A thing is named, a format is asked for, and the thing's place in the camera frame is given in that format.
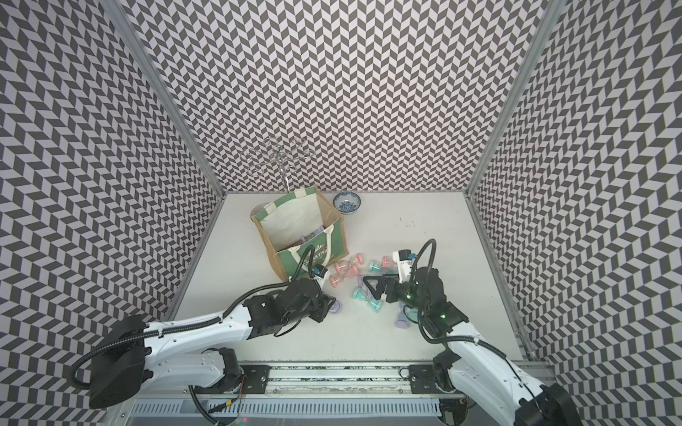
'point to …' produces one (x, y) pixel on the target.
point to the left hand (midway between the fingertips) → (329, 300)
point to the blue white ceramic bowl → (347, 202)
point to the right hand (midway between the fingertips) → (374, 283)
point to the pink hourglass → (342, 267)
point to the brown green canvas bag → (300, 220)
